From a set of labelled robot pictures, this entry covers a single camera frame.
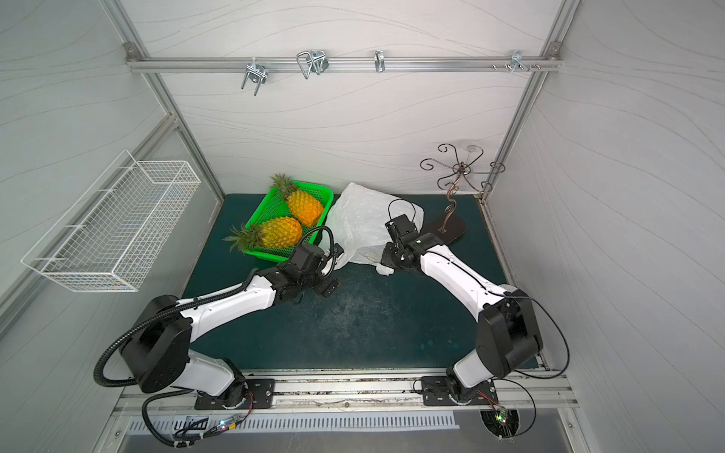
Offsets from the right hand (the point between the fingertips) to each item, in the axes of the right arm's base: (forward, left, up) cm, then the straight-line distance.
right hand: (389, 257), depth 86 cm
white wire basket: (-11, +69, +21) cm, 73 cm away
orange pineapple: (+23, +32, -2) cm, 39 cm away
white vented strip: (-43, +40, -11) cm, 60 cm away
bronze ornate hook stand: (+20, -23, -9) cm, 31 cm away
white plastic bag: (+13, +11, 0) cm, 17 cm away
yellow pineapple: (+9, +39, -1) cm, 40 cm away
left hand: (-4, +19, -2) cm, 19 cm away
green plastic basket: (+27, +48, -5) cm, 55 cm away
